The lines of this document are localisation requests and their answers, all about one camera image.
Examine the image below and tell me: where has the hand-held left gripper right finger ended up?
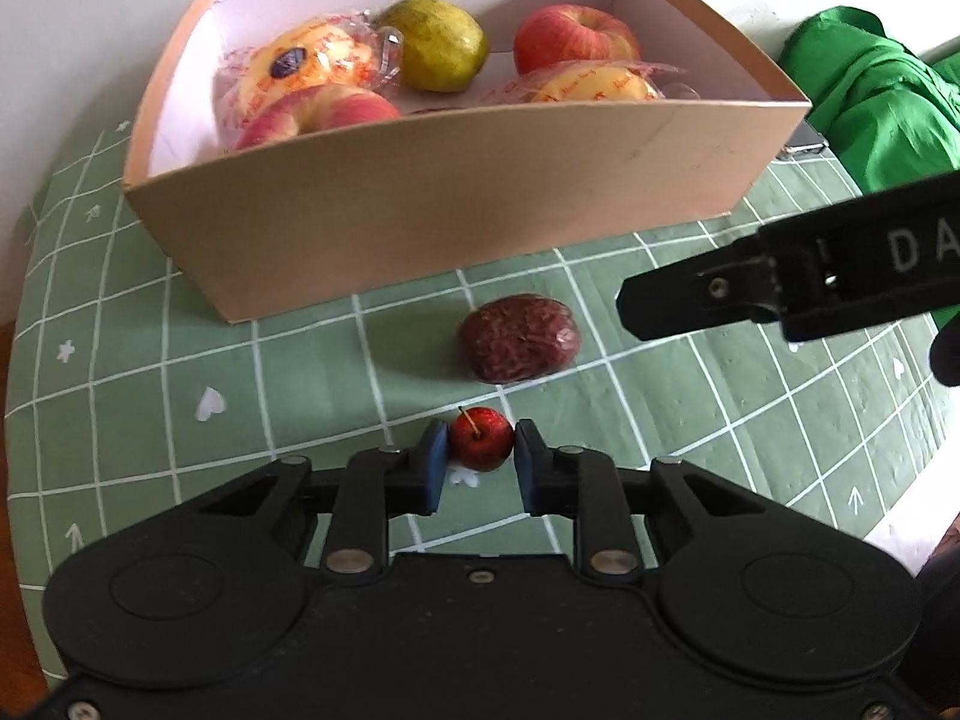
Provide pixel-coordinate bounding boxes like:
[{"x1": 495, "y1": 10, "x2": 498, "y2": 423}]
[{"x1": 514, "y1": 418, "x2": 807, "y2": 584}]

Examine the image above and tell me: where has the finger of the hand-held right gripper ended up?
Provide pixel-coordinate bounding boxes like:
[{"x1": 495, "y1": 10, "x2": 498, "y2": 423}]
[{"x1": 616, "y1": 232, "x2": 785, "y2": 342}]

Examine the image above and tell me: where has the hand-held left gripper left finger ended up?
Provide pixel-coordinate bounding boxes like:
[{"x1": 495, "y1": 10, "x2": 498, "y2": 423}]
[{"x1": 161, "y1": 420, "x2": 451, "y2": 582}]

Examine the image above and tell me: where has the small red crabapple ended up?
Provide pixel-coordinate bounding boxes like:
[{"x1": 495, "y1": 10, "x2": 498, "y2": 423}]
[{"x1": 448, "y1": 406, "x2": 515, "y2": 472}]

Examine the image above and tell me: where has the yellow lemon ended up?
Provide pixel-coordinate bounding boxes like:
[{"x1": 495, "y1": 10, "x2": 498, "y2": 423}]
[{"x1": 480, "y1": 60, "x2": 702, "y2": 107}]

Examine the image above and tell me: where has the cardboard box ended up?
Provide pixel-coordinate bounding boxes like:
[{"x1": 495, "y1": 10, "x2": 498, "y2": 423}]
[{"x1": 121, "y1": 0, "x2": 813, "y2": 326}]

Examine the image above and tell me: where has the red apple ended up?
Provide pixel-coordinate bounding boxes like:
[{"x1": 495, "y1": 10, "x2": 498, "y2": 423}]
[
  {"x1": 514, "y1": 4, "x2": 642, "y2": 76},
  {"x1": 234, "y1": 84, "x2": 402, "y2": 152}
]

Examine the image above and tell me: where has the green pear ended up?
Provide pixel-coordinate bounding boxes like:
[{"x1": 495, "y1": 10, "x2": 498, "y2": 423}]
[{"x1": 375, "y1": 0, "x2": 490, "y2": 93}]

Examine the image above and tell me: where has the lemon with blue sticker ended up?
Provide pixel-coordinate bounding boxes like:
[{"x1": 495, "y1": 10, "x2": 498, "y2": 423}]
[{"x1": 217, "y1": 11, "x2": 406, "y2": 117}]

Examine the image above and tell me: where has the black smartphone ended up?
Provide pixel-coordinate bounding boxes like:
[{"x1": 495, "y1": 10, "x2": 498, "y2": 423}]
[{"x1": 782, "y1": 122, "x2": 827, "y2": 160}]

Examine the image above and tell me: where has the green cloth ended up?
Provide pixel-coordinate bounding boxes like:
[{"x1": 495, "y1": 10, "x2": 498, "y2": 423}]
[{"x1": 776, "y1": 6, "x2": 960, "y2": 196}]

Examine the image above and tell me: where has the green checkered tablecloth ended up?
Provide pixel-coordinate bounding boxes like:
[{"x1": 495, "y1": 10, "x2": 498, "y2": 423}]
[{"x1": 2, "y1": 116, "x2": 953, "y2": 683}]

